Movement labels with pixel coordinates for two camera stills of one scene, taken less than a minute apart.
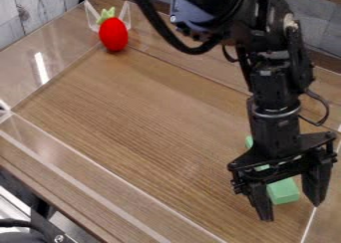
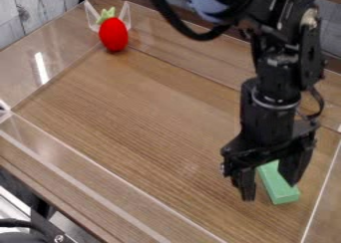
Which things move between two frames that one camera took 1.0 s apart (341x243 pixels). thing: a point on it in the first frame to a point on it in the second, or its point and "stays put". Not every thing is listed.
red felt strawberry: [114, 31] stays put
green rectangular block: [283, 189] stays put
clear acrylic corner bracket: [94, 17] stays put
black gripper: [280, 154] to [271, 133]
